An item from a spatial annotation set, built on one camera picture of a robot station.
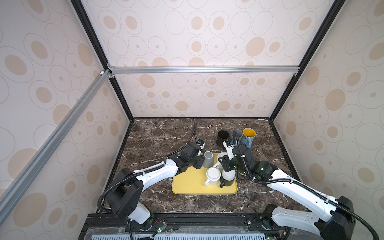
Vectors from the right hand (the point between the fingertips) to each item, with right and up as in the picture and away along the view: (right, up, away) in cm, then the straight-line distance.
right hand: (221, 157), depth 78 cm
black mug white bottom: (+3, -11, +2) cm, 12 cm away
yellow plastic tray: (-16, -17, +12) cm, 26 cm away
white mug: (-4, -11, +6) cm, 13 cm away
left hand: (-9, 0, +7) cm, 12 cm away
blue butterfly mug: (+20, +9, +18) cm, 29 cm away
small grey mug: (-6, -3, +9) cm, 11 cm away
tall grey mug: (+15, +12, +19) cm, 27 cm away
